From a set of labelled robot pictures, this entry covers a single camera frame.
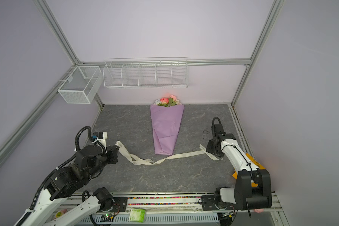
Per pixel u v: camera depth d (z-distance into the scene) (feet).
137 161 2.72
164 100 3.70
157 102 3.81
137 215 2.27
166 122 3.46
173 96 3.79
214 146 2.07
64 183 1.36
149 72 3.35
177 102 3.88
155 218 2.32
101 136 1.88
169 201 2.48
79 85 3.15
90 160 1.50
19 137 1.89
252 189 1.37
